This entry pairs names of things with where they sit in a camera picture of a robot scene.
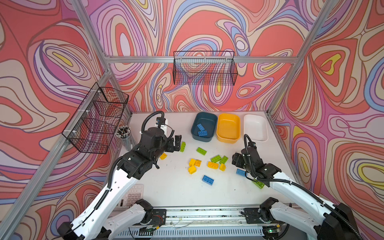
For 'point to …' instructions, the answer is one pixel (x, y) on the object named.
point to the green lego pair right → (223, 160)
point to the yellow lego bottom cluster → (192, 170)
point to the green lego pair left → (216, 159)
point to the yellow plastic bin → (228, 128)
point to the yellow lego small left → (163, 156)
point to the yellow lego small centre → (222, 167)
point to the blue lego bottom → (206, 179)
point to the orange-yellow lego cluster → (198, 163)
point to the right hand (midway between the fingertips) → (239, 161)
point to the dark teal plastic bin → (204, 126)
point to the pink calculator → (134, 194)
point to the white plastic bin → (255, 127)
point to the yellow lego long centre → (212, 165)
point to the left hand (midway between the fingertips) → (173, 135)
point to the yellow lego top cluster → (192, 162)
